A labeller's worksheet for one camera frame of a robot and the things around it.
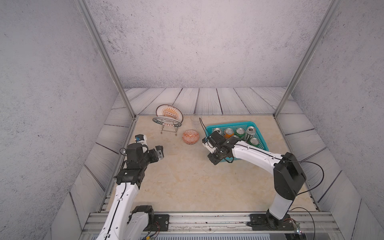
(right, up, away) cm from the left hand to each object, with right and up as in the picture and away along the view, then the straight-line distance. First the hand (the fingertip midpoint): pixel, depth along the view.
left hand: (157, 148), depth 79 cm
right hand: (+30, -7, +8) cm, 32 cm away
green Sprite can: (+56, +2, +12) cm, 57 cm away
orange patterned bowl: (+17, +4, +26) cm, 31 cm away
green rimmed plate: (+1, +15, +20) cm, 25 cm away
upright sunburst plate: (+2, +22, +25) cm, 33 cm away
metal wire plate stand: (0, +10, +33) cm, 34 cm away
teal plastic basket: (+29, +10, +22) cm, 38 cm away
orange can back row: (+41, +7, +17) cm, 45 cm away
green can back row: (+48, +8, +17) cm, 52 cm away
